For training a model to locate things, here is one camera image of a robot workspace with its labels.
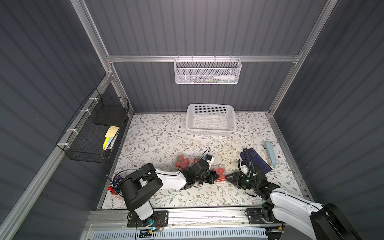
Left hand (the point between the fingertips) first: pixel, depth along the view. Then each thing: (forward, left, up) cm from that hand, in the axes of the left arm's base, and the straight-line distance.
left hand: (222, 180), depth 81 cm
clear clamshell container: (+13, +22, -3) cm, 26 cm away
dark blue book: (+17, -22, -5) cm, 28 cm away
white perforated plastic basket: (+50, +2, -4) cm, 50 cm away
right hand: (+2, -4, -2) cm, 5 cm away
